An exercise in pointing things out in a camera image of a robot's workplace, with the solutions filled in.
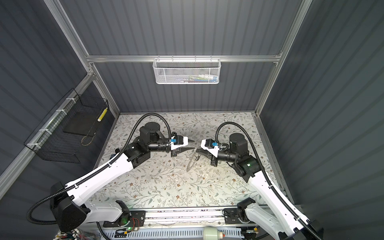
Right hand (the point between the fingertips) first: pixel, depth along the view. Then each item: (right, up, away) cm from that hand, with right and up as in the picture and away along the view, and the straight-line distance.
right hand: (200, 150), depth 67 cm
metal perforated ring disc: (-4, -11, +28) cm, 30 cm away
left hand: (-3, +5, -2) cm, 6 cm away
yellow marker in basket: (-54, +15, +13) cm, 58 cm away
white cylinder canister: (+5, -35, -4) cm, 35 cm away
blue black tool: (-52, -4, +26) cm, 58 cm away
